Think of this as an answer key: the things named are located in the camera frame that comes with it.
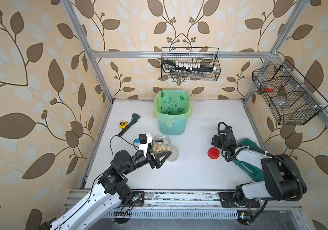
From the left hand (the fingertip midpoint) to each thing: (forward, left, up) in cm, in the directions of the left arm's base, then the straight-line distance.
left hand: (164, 145), depth 61 cm
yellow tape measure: (+32, +32, -29) cm, 53 cm away
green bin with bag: (+40, -4, -20) cm, 45 cm away
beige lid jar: (-1, +1, +4) cm, 4 cm away
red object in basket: (+35, -59, +3) cm, 69 cm away
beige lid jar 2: (+6, -6, -23) cm, 24 cm away
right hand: (+19, -35, -27) cm, 48 cm away
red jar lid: (+9, -30, -27) cm, 42 cm away
